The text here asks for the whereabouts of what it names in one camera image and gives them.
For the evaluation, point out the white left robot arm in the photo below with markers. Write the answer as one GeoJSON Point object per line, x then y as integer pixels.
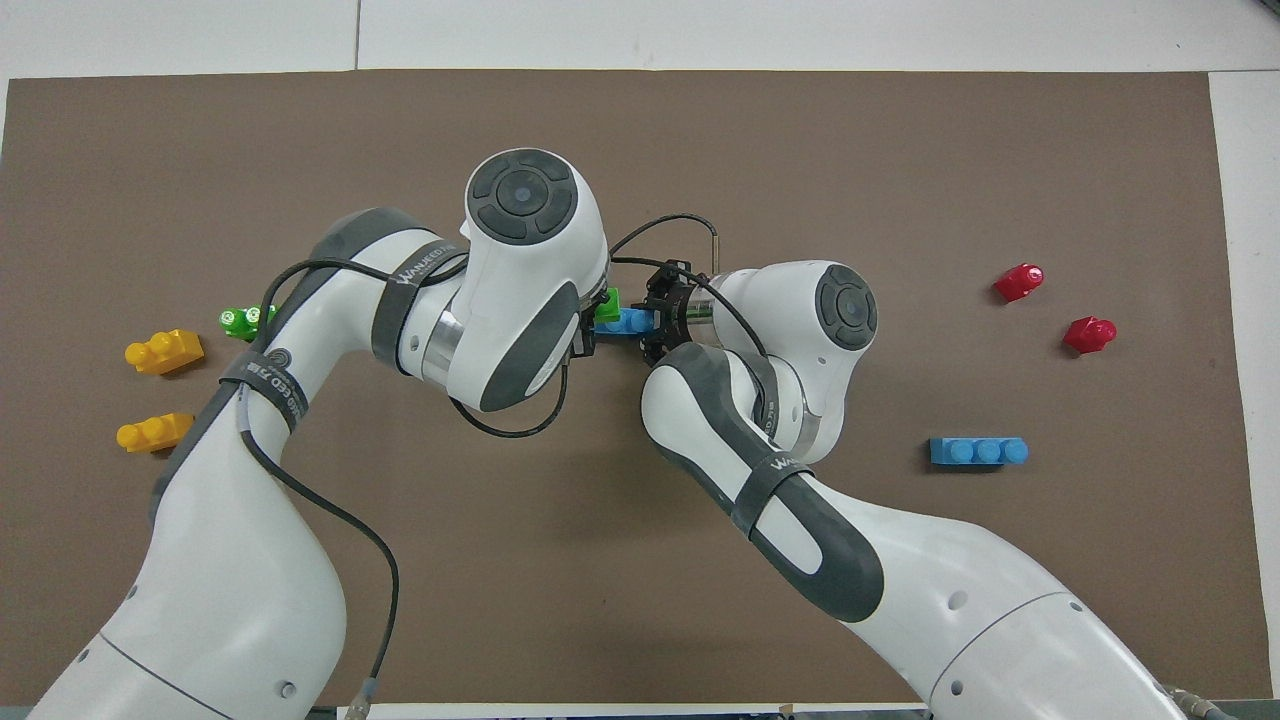
{"type": "Point", "coordinates": [250, 600]}

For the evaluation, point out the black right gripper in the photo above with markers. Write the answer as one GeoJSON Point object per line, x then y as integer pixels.
{"type": "Point", "coordinates": [672, 315]}

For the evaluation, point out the green two-stud block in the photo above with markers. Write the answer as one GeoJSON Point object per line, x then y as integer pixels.
{"type": "Point", "coordinates": [609, 305]}
{"type": "Point", "coordinates": [240, 320]}

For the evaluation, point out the red one-stud block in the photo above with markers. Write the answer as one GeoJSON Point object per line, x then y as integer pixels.
{"type": "Point", "coordinates": [1018, 283]}
{"type": "Point", "coordinates": [1088, 334]}

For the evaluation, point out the blue three-stud block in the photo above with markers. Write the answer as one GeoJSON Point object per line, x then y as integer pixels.
{"type": "Point", "coordinates": [630, 322]}
{"type": "Point", "coordinates": [975, 452]}

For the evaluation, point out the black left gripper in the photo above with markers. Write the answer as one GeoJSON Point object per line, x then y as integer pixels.
{"type": "Point", "coordinates": [585, 340]}

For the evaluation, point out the brown paper mat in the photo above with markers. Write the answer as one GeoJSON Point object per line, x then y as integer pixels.
{"type": "Point", "coordinates": [700, 140]}

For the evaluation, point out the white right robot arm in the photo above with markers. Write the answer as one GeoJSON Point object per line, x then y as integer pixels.
{"type": "Point", "coordinates": [900, 570]}

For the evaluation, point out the yellow two-stud block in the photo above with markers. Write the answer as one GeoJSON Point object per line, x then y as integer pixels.
{"type": "Point", "coordinates": [155, 433]}
{"type": "Point", "coordinates": [163, 352]}

